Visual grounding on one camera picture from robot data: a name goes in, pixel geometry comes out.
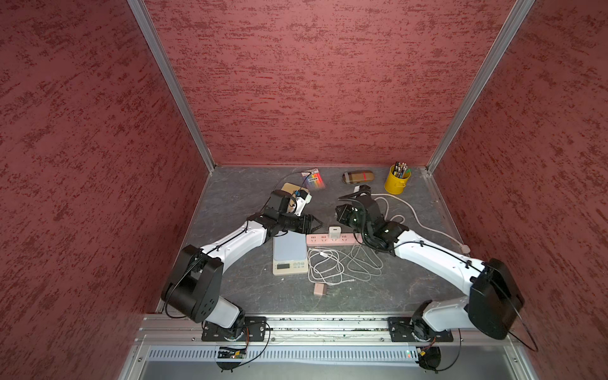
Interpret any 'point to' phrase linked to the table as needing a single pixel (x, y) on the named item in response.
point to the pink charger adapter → (320, 289)
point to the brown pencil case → (355, 176)
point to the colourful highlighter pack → (313, 179)
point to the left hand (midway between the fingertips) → (316, 228)
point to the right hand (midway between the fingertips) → (335, 213)
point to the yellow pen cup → (394, 184)
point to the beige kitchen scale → (290, 188)
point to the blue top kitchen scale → (290, 253)
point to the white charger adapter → (335, 233)
